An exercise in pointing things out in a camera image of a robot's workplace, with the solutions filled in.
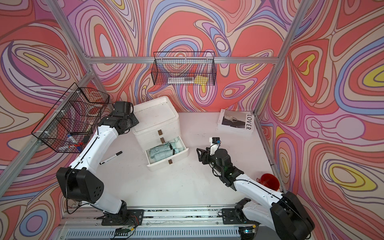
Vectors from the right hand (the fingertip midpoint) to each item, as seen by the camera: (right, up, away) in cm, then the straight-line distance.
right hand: (201, 152), depth 83 cm
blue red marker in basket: (-55, +6, -18) cm, 58 cm away
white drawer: (-28, -8, +2) cm, 29 cm away
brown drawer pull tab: (-24, +12, +1) cm, 26 cm away
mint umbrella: (-26, -4, +6) cm, 27 cm away
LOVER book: (+32, +19, +26) cm, 45 cm away
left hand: (-38, +18, +1) cm, 42 cm away
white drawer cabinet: (-29, +21, +4) cm, 36 cm away
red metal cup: (+34, -13, -7) cm, 37 cm away
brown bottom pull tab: (-19, -6, +6) cm, 21 cm away
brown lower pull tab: (-23, +6, +6) cm, 25 cm away
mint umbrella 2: (-17, +2, +16) cm, 24 cm away
